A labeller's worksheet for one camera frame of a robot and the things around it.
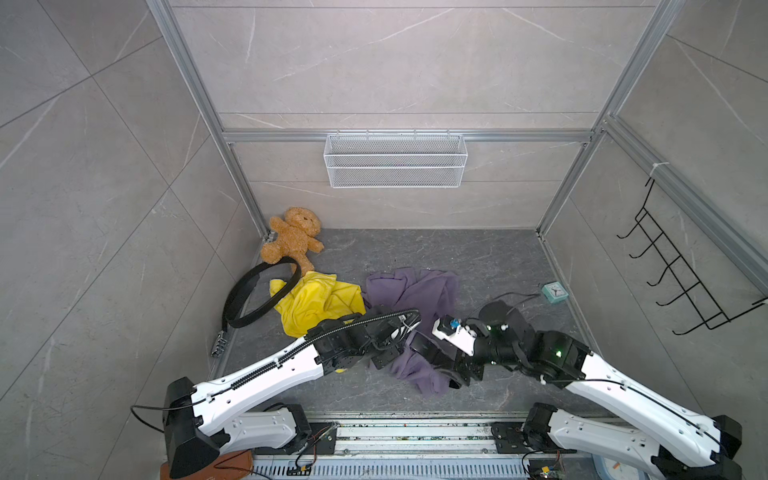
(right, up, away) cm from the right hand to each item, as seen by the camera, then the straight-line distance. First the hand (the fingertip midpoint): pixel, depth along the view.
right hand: (446, 348), depth 68 cm
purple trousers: (-10, +7, +27) cm, 30 cm away
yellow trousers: (-36, +9, +20) cm, 42 cm away
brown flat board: (-49, -25, -4) cm, 55 cm away
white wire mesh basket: (-11, +55, +33) cm, 65 cm away
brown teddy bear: (-48, +28, +39) cm, 68 cm away
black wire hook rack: (+50, +10, -10) cm, 52 cm away
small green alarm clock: (+43, +9, +32) cm, 54 cm away
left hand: (-11, +2, +4) cm, 12 cm away
